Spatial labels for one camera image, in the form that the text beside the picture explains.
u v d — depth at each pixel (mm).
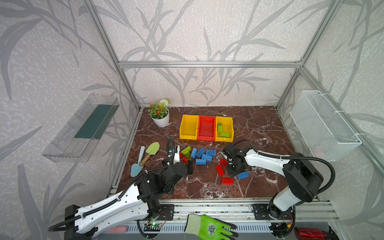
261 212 737
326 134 638
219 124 1077
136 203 464
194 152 929
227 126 1079
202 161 894
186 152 915
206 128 1069
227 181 824
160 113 983
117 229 679
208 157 912
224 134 1021
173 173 497
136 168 887
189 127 1050
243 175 851
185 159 961
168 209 758
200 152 942
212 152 938
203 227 694
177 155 629
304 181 444
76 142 632
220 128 1048
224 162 887
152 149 970
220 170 860
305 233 698
